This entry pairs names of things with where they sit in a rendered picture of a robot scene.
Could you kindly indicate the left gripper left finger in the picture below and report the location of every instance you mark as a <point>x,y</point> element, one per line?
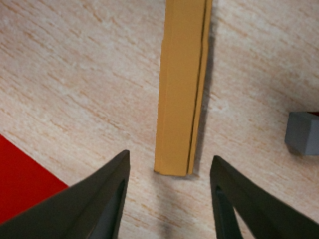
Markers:
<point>73,212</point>

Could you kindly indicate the hammer with dark red head and wooden handle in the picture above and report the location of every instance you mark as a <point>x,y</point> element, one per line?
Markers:
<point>302,132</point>

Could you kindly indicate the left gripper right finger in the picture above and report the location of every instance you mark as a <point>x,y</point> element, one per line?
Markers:
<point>266,216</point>

